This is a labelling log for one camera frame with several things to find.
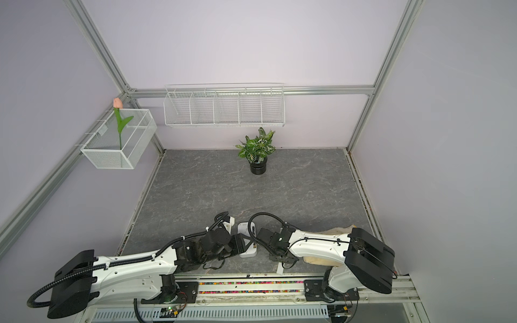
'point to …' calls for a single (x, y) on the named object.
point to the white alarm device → (244, 228)
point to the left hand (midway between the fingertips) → (250, 244)
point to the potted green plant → (256, 151)
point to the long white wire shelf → (224, 105)
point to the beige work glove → (336, 231)
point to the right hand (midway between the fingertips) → (278, 254)
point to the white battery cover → (280, 268)
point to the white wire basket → (118, 141)
